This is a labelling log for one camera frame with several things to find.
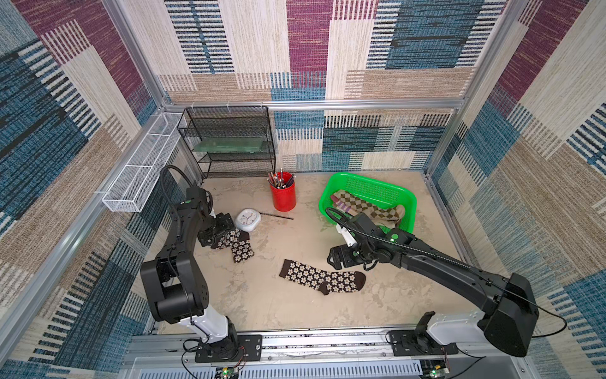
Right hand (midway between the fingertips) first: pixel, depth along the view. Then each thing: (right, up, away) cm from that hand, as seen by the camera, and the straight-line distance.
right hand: (343, 260), depth 79 cm
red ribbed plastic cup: (-22, +20, +26) cm, 40 cm away
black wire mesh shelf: (-46, +45, +27) cm, 70 cm away
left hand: (-42, +8, +10) cm, 44 cm away
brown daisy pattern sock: (-4, -10, +8) cm, 13 cm away
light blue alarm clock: (-37, +11, +23) cm, 45 cm away
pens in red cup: (-24, +27, +18) cm, 41 cm away
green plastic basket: (+17, +23, +27) cm, 39 cm away
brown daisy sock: (-39, +2, +18) cm, 43 cm away
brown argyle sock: (+21, +12, +19) cm, 31 cm away
